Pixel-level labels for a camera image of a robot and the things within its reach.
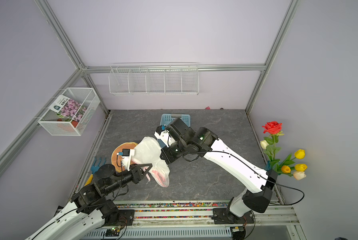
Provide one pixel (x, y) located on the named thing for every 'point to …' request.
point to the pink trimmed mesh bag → (160, 172)
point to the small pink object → (208, 108)
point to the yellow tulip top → (300, 154)
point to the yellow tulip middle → (301, 167)
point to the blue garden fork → (95, 168)
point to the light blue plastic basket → (166, 118)
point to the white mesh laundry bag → (147, 151)
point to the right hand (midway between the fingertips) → (161, 156)
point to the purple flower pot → (73, 111)
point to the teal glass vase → (274, 165)
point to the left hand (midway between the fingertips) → (151, 167)
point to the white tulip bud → (263, 144)
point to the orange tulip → (286, 169)
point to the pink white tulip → (299, 175)
